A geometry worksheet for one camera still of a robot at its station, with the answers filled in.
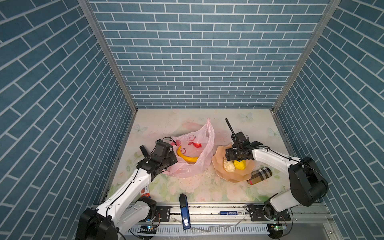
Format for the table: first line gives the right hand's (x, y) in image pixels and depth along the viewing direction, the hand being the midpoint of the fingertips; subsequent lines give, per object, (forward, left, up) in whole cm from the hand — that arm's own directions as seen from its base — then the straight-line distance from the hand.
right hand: (230, 153), depth 91 cm
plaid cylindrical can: (-12, -16, -2) cm, 20 cm away
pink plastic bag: (-14, +27, +4) cm, 30 cm away
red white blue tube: (-26, +46, -3) cm, 53 cm away
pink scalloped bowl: (-12, -5, -5) cm, 14 cm away
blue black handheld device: (-33, +23, 0) cm, 41 cm away
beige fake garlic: (-9, +1, +1) cm, 9 cm away
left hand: (-8, +31, +7) cm, 33 cm away
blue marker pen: (-31, 0, -4) cm, 32 cm away
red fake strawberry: (+4, +20, 0) cm, 21 cm away
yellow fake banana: (-5, +24, -2) cm, 25 cm away
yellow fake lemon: (-8, -5, +1) cm, 10 cm away
